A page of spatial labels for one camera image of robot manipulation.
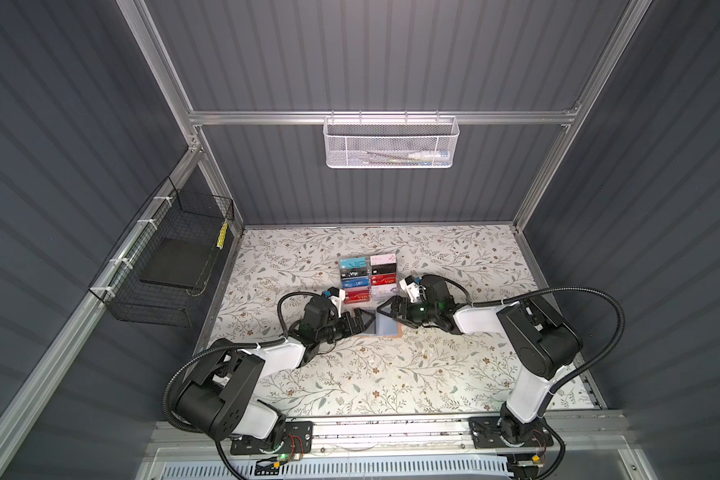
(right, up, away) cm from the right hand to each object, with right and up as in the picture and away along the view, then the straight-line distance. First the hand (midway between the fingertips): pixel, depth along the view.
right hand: (388, 316), depth 91 cm
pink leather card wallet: (-2, -4, +2) cm, 5 cm away
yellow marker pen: (-47, +25, -8) cm, 54 cm away
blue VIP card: (-9, +10, +7) cm, 15 cm away
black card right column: (-1, +14, +9) cm, 17 cm away
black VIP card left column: (-11, +13, +6) cm, 18 cm away
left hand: (-7, 0, -4) cm, 8 cm away
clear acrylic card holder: (-3, +6, +7) cm, 10 cm away
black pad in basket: (-52, +17, -20) cm, 59 cm away
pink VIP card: (-1, +17, +8) cm, 19 cm away
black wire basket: (-60, +30, -8) cm, 68 cm away
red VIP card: (-1, +11, +8) cm, 13 cm away
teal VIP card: (-12, +16, +7) cm, 21 cm away
